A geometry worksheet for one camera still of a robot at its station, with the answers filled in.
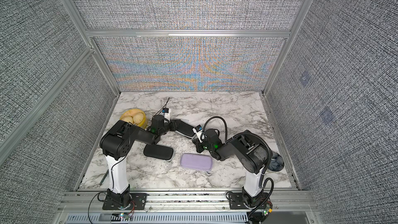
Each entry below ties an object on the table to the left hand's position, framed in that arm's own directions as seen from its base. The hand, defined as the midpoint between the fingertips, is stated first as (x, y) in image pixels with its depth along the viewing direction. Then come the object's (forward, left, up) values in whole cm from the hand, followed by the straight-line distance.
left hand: (181, 120), depth 101 cm
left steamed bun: (+1, +33, +3) cm, 33 cm away
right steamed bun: (+1, +27, +4) cm, 27 cm away
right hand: (-12, -7, 0) cm, 14 cm away
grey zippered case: (-20, +12, -2) cm, 23 cm away
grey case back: (-6, -1, +1) cm, 6 cm away
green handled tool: (-32, +40, -2) cm, 51 cm away
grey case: (-27, -9, +1) cm, 29 cm away
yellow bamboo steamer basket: (+7, +33, +1) cm, 34 cm away
